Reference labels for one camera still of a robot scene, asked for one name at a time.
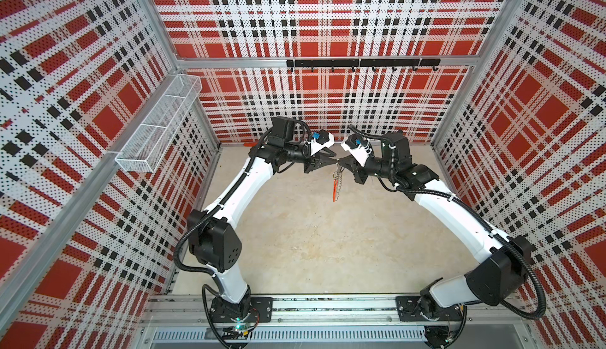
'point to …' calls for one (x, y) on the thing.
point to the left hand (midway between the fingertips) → (333, 158)
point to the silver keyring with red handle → (337, 182)
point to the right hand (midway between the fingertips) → (342, 161)
